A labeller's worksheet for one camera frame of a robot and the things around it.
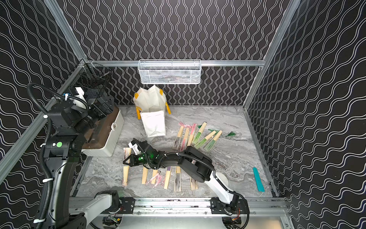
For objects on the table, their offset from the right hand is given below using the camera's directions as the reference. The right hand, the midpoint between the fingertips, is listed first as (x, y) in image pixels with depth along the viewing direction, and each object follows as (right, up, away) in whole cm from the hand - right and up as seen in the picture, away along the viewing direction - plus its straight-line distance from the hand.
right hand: (123, 162), depth 81 cm
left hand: (+1, +34, -21) cm, 40 cm away
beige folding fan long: (+40, -13, +1) cm, 42 cm away
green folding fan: (+45, +14, +22) cm, 53 cm away
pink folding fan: (+34, +12, +20) cm, 41 cm away
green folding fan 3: (+53, +8, +17) cm, 56 cm away
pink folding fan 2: (+41, +14, +22) cm, 49 cm away
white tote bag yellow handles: (+8, +38, +33) cm, 51 cm away
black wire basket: (-29, +54, +19) cm, 64 cm away
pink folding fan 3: (+36, +11, +20) cm, 42 cm away
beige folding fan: (+11, -8, +5) cm, 14 cm away
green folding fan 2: (+46, +8, +17) cm, 49 cm away
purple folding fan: (+25, -9, +3) cm, 27 cm away
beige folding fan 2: (+2, +5, +1) cm, 5 cm away
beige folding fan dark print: (+31, -13, +1) cm, 33 cm away
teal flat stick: (+78, -11, +2) cm, 78 cm away
